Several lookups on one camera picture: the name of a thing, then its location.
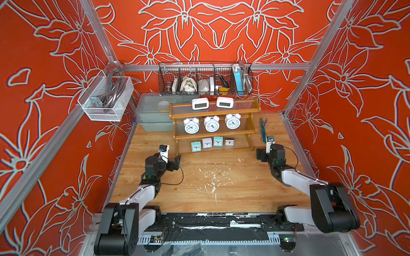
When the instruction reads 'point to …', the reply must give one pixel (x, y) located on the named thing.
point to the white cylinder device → (225, 102)
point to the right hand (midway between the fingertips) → (264, 147)
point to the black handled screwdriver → (222, 79)
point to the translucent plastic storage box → (153, 110)
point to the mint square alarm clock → (196, 146)
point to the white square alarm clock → (206, 143)
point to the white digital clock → (200, 103)
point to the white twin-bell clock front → (191, 125)
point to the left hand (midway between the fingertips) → (172, 153)
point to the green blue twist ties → (262, 128)
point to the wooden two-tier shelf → (243, 136)
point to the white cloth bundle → (188, 85)
